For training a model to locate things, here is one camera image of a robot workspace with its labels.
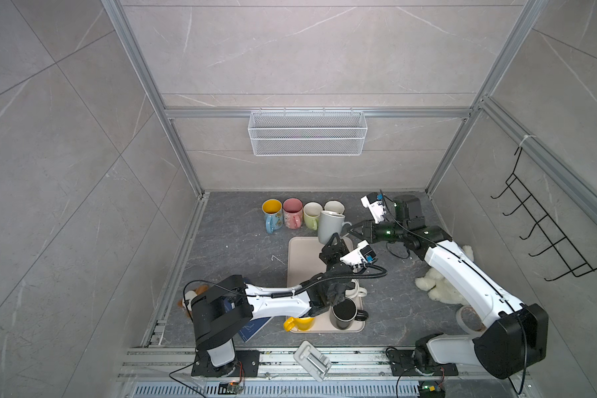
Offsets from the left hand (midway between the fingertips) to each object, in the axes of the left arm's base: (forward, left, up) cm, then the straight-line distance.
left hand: (337, 235), depth 75 cm
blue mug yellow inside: (+23, +23, -15) cm, 36 cm away
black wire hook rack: (-12, -56, +9) cm, 58 cm away
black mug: (-19, -1, -15) cm, 24 cm away
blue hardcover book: (-20, +28, -23) cm, 42 cm away
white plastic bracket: (-31, +8, -21) cm, 39 cm away
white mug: (-11, -7, -17) cm, 22 cm away
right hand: (+2, -5, 0) cm, 5 cm away
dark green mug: (+24, -3, -14) cm, 28 cm away
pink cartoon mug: (+21, +14, -14) cm, 29 cm away
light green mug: (+17, +7, -15) cm, 24 cm away
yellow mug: (-21, +12, -18) cm, 30 cm away
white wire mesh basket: (+47, +7, +6) cm, 48 cm away
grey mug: (+4, +2, +2) cm, 5 cm away
